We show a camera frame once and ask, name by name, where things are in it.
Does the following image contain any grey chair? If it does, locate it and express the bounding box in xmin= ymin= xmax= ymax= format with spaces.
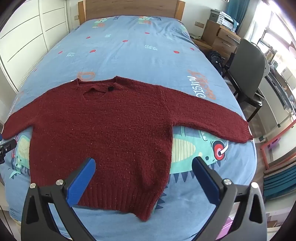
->
xmin=222 ymin=38 xmax=266 ymax=122

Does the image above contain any black bag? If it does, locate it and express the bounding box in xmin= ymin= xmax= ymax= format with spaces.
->
xmin=205 ymin=50 xmax=226 ymax=77

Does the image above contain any orange metal frame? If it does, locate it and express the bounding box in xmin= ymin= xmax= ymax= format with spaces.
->
xmin=260 ymin=137 xmax=281 ymax=169

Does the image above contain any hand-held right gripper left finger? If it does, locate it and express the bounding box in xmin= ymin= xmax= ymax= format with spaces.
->
xmin=21 ymin=158 xmax=96 ymax=241

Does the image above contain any dark red knitted sweater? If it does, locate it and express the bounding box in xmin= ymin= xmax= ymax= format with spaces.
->
xmin=1 ymin=76 xmax=253 ymax=222

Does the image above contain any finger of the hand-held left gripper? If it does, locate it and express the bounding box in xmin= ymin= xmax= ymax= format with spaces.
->
xmin=0 ymin=138 xmax=17 ymax=151

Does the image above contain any white desk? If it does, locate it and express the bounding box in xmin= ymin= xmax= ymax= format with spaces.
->
xmin=261 ymin=37 xmax=296 ymax=112

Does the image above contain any bed with blue printed sheet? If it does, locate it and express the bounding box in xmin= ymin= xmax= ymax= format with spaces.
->
xmin=0 ymin=15 xmax=258 ymax=241

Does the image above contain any purple plastic bin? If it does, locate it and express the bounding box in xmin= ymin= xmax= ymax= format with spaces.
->
xmin=217 ymin=217 xmax=234 ymax=239

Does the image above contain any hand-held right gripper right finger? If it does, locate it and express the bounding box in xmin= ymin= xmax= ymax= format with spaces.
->
xmin=192 ymin=156 xmax=267 ymax=241

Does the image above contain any wooden headboard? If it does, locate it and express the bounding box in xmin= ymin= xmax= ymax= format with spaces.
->
xmin=78 ymin=0 xmax=185 ymax=25

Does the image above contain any white printer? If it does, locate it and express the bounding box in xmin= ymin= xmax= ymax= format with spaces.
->
xmin=218 ymin=13 xmax=238 ymax=32

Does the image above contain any stack of teal mats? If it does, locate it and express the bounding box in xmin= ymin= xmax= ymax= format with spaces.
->
xmin=262 ymin=162 xmax=296 ymax=200

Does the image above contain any wooden drawer cabinet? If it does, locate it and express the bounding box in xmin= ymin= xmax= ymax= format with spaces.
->
xmin=201 ymin=20 xmax=241 ymax=58

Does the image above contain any teal curtain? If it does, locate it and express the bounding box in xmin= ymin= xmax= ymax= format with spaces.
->
xmin=225 ymin=0 xmax=255 ymax=21

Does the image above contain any white wardrobe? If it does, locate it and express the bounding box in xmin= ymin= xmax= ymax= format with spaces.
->
xmin=0 ymin=0 xmax=81 ymax=93

